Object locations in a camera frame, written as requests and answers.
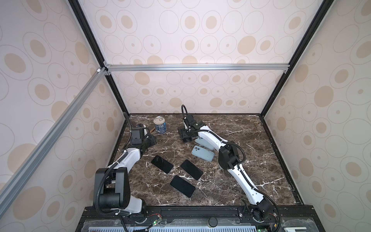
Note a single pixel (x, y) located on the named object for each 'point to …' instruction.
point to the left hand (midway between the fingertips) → (158, 134)
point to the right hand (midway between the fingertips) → (184, 133)
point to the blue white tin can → (160, 124)
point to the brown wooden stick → (151, 131)
